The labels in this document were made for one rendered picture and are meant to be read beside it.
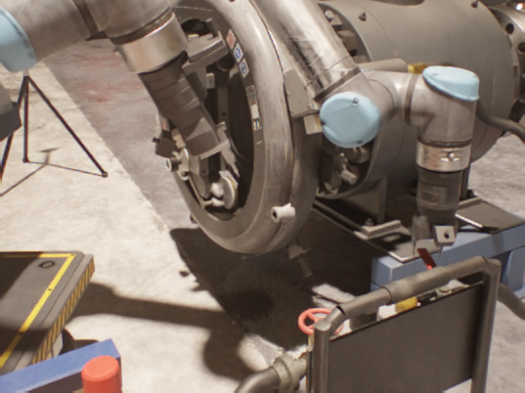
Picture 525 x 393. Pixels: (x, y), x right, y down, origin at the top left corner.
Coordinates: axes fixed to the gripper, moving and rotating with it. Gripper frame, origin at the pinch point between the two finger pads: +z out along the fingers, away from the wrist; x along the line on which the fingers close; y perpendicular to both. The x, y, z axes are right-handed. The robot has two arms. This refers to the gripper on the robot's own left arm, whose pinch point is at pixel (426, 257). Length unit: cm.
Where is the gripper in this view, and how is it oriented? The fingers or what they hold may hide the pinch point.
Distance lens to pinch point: 126.9
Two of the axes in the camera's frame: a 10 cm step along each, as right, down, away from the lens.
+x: 10.0, -0.2, 0.5
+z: 0.0, 9.3, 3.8
